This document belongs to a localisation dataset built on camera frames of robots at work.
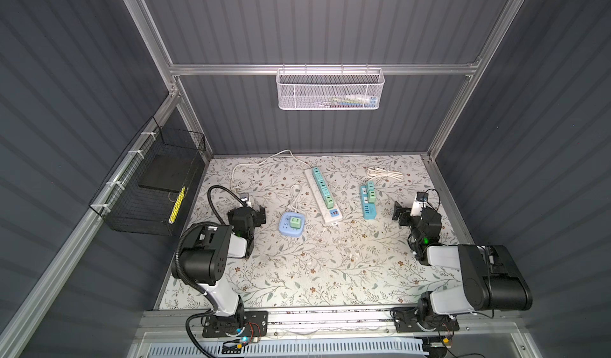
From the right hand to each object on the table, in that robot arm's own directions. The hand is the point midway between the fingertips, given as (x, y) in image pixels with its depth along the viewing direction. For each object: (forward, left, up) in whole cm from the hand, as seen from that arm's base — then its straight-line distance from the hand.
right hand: (412, 204), depth 91 cm
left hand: (+1, +66, -3) cm, 66 cm away
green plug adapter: (+10, +14, -2) cm, 18 cm away
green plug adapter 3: (-7, +45, -2) cm, 46 cm away
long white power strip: (+11, +36, -4) cm, 37 cm away
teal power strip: (+1, +16, -6) cm, 17 cm away
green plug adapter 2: (+3, +32, -3) cm, 32 cm away
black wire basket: (-9, +91, +20) cm, 94 cm away
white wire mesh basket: (+65, +29, +12) cm, 72 cm away
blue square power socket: (-5, +50, -6) cm, 51 cm away
